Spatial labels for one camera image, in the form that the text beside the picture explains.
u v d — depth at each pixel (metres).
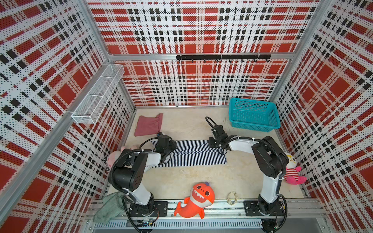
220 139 0.77
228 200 0.75
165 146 0.76
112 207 0.74
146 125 1.08
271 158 0.51
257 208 0.72
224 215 0.73
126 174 0.46
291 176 0.78
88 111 0.69
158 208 0.73
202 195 0.70
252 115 1.15
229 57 0.89
